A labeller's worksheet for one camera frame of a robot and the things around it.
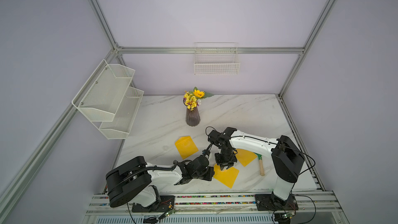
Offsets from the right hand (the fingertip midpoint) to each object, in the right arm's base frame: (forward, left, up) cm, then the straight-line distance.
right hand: (225, 169), depth 81 cm
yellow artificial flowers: (+31, +17, +22) cm, 42 cm away
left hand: (-2, +6, -4) cm, 7 cm away
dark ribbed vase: (+31, +18, +5) cm, 36 cm away
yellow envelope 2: (-3, -2, -4) cm, 5 cm away
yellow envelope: (+15, +22, -4) cm, 27 cm away
